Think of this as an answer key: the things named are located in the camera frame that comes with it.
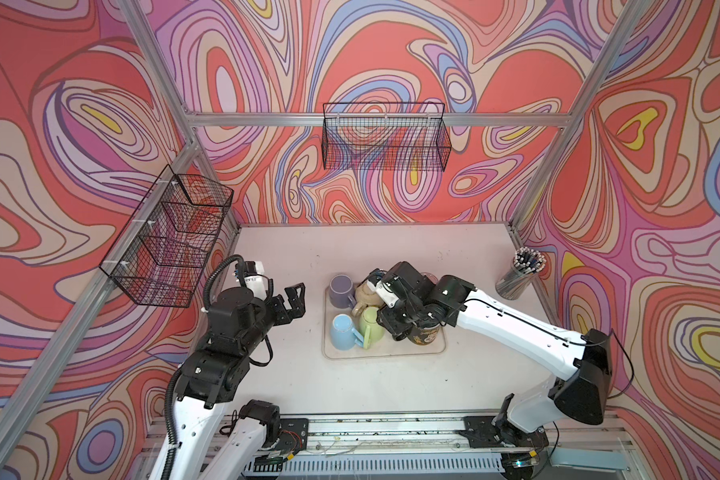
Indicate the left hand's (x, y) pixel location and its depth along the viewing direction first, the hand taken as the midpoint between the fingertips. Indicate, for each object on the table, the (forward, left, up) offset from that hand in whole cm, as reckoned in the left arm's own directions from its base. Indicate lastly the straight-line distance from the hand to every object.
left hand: (291, 287), depth 67 cm
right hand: (-3, -23, -13) cm, 26 cm away
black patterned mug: (-2, -34, -23) cm, 41 cm away
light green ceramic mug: (-1, -18, -20) cm, 27 cm away
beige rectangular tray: (-2, -24, -29) cm, 37 cm away
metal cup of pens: (+16, -65, -12) cm, 68 cm away
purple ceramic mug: (+12, -9, -21) cm, 26 cm away
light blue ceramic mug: (-2, -11, -21) cm, 23 cm away
